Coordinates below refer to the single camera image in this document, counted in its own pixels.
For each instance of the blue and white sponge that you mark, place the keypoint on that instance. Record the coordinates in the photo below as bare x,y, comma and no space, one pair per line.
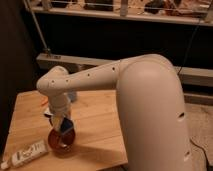
66,125

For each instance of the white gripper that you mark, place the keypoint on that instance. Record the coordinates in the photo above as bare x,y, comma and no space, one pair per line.
60,106

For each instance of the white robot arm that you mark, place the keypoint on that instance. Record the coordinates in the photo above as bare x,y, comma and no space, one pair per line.
150,105

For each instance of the brown ceramic bowl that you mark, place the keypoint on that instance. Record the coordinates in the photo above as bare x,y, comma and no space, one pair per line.
61,143

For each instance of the white tube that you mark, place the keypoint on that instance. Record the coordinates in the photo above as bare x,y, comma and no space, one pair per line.
25,155

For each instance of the metal rod stand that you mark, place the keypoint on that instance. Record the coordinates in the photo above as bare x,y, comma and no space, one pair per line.
46,49

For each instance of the grey baseboard ledge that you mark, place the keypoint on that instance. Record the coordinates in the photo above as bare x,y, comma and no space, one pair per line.
189,76

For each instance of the wooden shelf with clutter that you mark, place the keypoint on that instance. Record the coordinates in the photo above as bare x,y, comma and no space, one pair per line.
186,12

